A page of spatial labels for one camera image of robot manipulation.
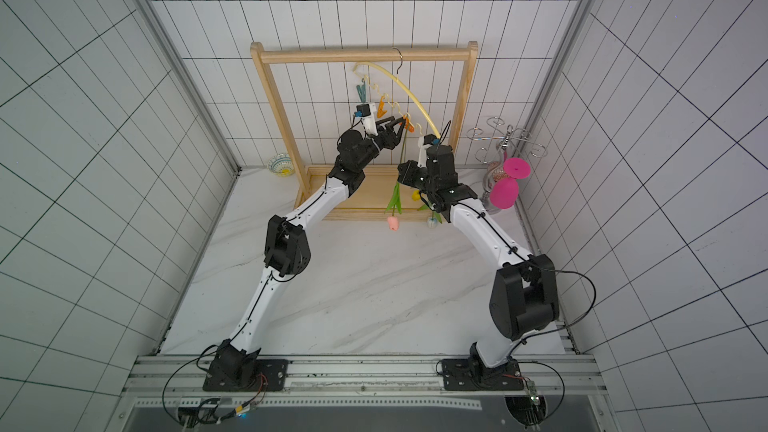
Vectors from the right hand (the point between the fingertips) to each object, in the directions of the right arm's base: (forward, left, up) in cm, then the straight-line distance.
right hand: (385, 166), depth 83 cm
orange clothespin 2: (+11, -6, +6) cm, 14 cm away
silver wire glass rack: (+11, -36, +1) cm, 38 cm away
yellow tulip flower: (+5, -10, -19) cm, 22 cm away
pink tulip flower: (-8, -3, -7) cm, 11 cm away
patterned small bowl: (+22, +45, -23) cm, 55 cm away
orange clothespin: (+16, +2, +7) cm, 17 cm away
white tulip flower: (-2, -16, -23) cm, 28 cm away
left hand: (+14, -5, +5) cm, 16 cm away
